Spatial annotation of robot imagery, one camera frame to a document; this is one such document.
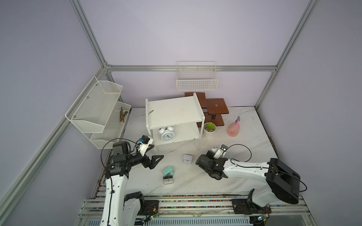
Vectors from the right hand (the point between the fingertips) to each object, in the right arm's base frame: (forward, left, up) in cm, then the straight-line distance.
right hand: (215, 156), depth 87 cm
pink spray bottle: (+20, -16, +3) cm, 25 cm away
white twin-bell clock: (+1, +1, +8) cm, 8 cm away
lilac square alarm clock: (-1, +17, -1) cm, 17 cm away
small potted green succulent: (+19, +2, +4) cm, 20 cm away
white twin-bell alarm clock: (+6, +29, +17) cm, 34 cm away
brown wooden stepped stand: (+32, -2, +10) cm, 34 cm away
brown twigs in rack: (+28, +63, +10) cm, 70 cm away
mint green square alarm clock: (-8, +30, 0) cm, 31 cm away
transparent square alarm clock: (-13, +29, -2) cm, 32 cm away
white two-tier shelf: (+11, +19, +27) cm, 35 cm away
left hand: (-4, +34, +14) cm, 37 cm away
